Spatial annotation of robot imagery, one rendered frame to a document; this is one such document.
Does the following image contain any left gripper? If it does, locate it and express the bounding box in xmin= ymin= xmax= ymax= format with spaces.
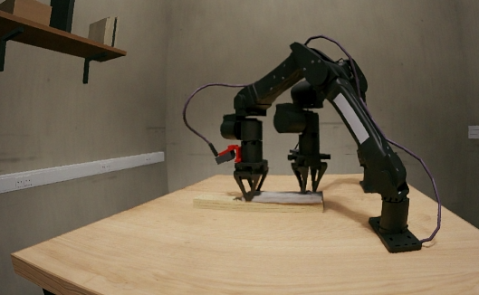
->
xmin=218 ymin=140 xmax=269 ymax=201

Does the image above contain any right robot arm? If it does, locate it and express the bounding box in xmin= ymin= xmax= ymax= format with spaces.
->
xmin=273 ymin=59 xmax=376 ymax=194

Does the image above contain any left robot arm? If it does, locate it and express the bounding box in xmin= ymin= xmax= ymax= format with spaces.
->
xmin=220 ymin=42 xmax=422 ymax=253

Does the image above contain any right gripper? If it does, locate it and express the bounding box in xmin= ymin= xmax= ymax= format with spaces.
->
xmin=288 ymin=134 xmax=331 ymax=194

